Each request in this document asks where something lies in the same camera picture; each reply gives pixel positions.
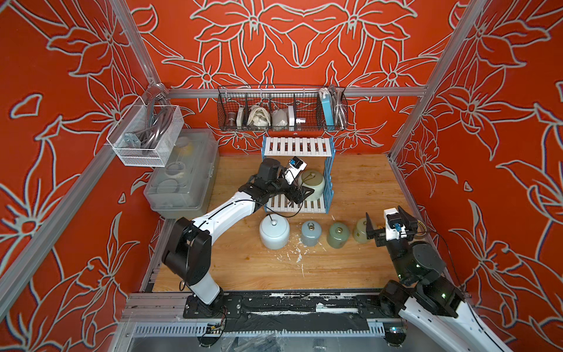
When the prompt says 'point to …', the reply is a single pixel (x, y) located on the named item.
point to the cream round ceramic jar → (313, 179)
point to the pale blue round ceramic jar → (274, 231)
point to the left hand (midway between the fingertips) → (305, 180)
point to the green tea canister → (339, 232)
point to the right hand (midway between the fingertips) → (380, 209)
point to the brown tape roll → (421, 235)
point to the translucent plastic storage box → (184, 188)
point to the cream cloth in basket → (259, 116)
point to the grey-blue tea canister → (311, 233)
